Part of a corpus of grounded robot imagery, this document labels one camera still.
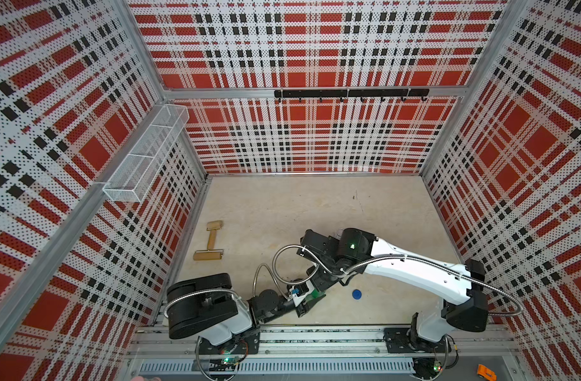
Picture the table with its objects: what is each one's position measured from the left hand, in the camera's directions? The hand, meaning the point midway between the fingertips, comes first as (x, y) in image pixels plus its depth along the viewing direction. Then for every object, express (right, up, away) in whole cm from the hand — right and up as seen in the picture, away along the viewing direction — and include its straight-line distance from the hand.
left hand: (322, 285), depth 77 cm
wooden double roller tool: (-43, +7, +16) cm, 47 cm away
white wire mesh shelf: (-73, +37, +14) cm, 83 cm away
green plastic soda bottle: (-3, -1, -5) cm, 6 cm away
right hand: (0, +5, -10) cm, 11 cm away
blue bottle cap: (+13, -5, +6) cm, 15 cm away
